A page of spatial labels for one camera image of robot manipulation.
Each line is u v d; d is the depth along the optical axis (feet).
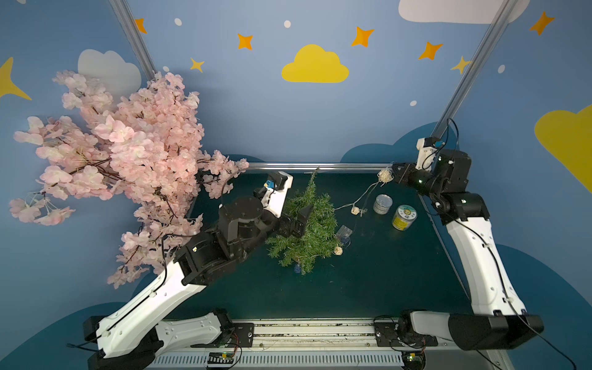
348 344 2.41
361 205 2.63
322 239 2.32
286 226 1.59
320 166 5.93
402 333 2.23
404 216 3.14
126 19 2.31
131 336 1.19
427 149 1.96
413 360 2.40
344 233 3.23
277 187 1.41
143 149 1.41
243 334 2.45
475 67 2.68
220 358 2.38
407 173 1.99
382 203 3.42
